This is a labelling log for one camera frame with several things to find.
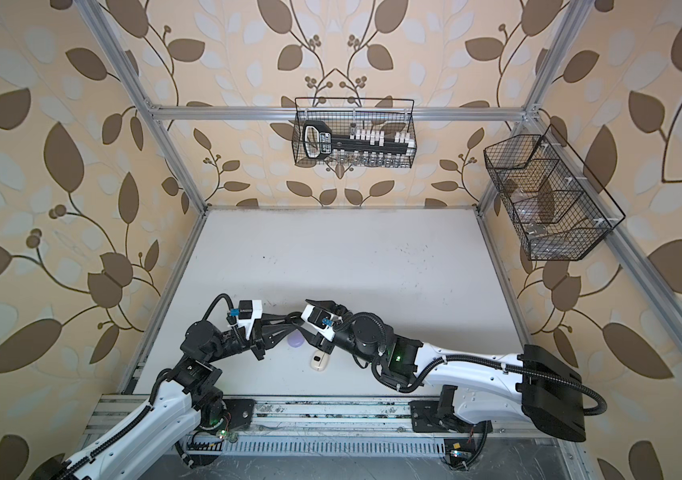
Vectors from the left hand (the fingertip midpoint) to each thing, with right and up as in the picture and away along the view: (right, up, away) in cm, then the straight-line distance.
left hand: (294, 324), depth 69 cm
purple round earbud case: (0, -4, +2) cm, 5 cm away
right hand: (+3, +3, -2) cm, 4 cm away
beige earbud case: (+4, -14, +14) cm, 20 cm away
